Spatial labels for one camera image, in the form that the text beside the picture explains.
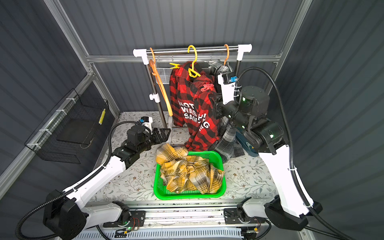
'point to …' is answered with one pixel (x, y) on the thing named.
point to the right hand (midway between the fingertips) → (214, 93)
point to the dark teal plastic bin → (249, 149)
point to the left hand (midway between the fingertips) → (166, 132)
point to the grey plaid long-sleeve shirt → (229, 143)
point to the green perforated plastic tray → (161, 192)
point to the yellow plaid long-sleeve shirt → (182, 173)
